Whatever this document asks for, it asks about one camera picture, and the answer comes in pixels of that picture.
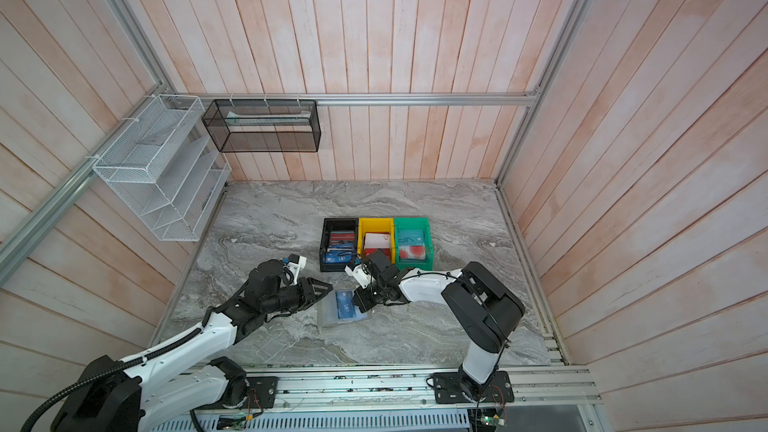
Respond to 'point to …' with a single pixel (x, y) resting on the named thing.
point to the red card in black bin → (342, 237)
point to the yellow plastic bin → (376, 225)
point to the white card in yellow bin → (377, 239)
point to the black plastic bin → (339, 243)
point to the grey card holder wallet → (328, 312)
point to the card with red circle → (415, 252)
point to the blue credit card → (345, 304)
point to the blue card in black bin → (338, 256)
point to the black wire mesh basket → (264, 125)
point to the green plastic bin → (415, 223)
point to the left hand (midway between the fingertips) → (330, 295)
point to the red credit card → (370, 251)
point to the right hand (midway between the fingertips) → (354, 300)
